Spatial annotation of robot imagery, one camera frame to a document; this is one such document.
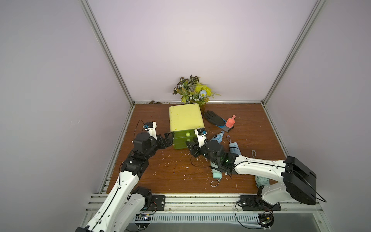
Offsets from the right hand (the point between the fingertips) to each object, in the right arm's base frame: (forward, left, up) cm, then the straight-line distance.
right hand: (189, 138), depth 75 cm
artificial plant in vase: (+38, 0, 0) cm, 38 cm away
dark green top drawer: (+4, +5, -5) cm, 8 cm away
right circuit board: (-32, -39, -22) cm, 55 cm away
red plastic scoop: (+27, -30, -20) cm, 45 cm away
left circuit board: (-35, +23, -23) cm, 47 cm away
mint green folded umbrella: (-13, -16, -19) cm, 28 cm away
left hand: (+1, +11, +2) cm, 11 cm away
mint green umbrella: (-16, -39, -16) cm, 46 cm away
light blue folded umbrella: (+10, -18, -15) cm, 26 cm away
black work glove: (+28, -17, -18) cm, 37 cm away
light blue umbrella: (+4, -28, -17) cm, 33 cm away
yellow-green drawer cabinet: (+12, +4, +1) cm, 13 cm away
